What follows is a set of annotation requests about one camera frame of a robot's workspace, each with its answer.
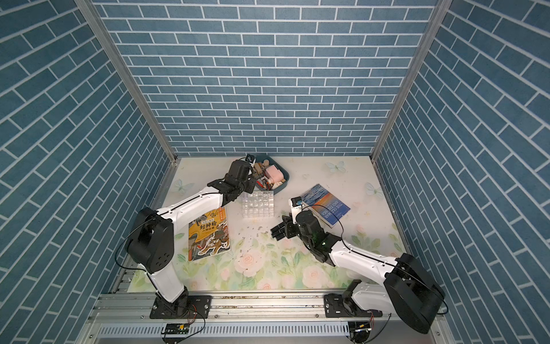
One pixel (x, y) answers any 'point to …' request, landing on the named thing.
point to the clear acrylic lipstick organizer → (260, 203)
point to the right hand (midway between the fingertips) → (287, 216)
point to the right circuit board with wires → (360, 331)
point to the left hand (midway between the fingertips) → (255, 177)
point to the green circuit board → (175, 329)
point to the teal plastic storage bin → (262, 181)
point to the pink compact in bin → (274, 174)
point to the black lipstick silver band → (278, 231)
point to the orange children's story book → (208, 235)
